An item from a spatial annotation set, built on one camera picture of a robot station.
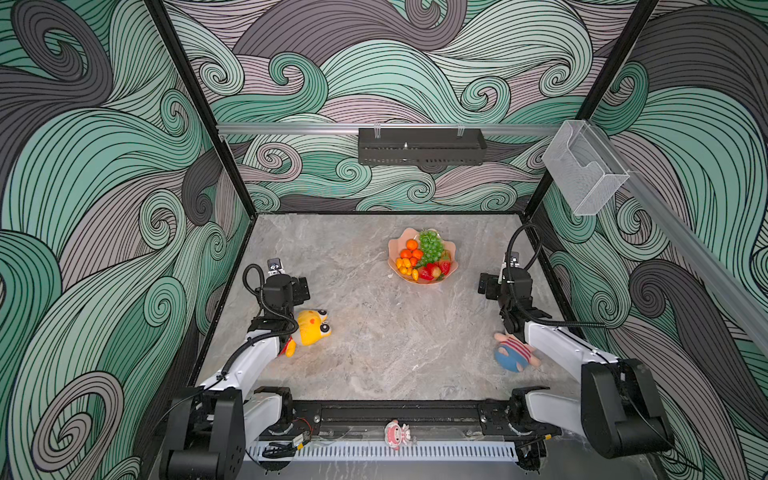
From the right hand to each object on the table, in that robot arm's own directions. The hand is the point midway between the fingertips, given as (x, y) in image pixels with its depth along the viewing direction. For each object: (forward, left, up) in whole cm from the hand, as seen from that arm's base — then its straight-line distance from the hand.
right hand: (502, 275), depth 89 cm
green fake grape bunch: (+14, +20, -4) cm, 24 cm away
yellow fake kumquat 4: (+5, +26, -7) cm, 27 cm away
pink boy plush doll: (-23, +1, -5) cm, 23 cm away
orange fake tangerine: (+18, +26, -8) cm, 33 cm away
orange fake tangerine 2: (+14, +29, -8) cm, 33 cm away
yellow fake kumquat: (+9, +31, -7) cm, 33 cm away
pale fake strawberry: (+4, +19, -4) cm, 20 cm away
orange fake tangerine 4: (+10, +26, -7) cm, 29 cm away
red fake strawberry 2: (+6, +16, -4) cm, 17 cm away
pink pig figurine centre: (-40, +33, -6) cm, 52 cm away
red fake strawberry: (+4, +22, -6) cm, 23 cm away
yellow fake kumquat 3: (+5, +28, -6) cm, 29 cm away
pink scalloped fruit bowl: (+15, +32, -6) cm, 36 cm away
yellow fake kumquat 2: (+8, +29, -7) cm, 30 cm away
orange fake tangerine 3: (+14, +24, -8) cm, 29 cm away
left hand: (-3, +66, +2) cm, 66 cm away
